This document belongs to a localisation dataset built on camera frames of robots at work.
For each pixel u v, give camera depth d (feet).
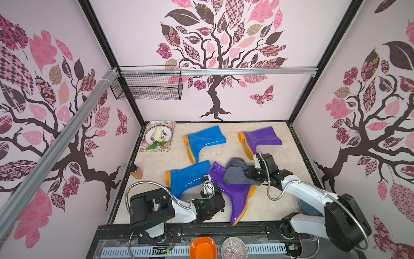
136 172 2.80
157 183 1.47
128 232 2.44
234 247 2.26
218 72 3.09
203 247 2.30
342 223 1.33
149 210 1.51
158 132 3.59
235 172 2.79
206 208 2.09
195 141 3.38
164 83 3.11
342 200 1.46
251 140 3.41
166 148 3.49
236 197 2.59
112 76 2.73
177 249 2.29
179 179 2.87
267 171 2.15
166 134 3.69
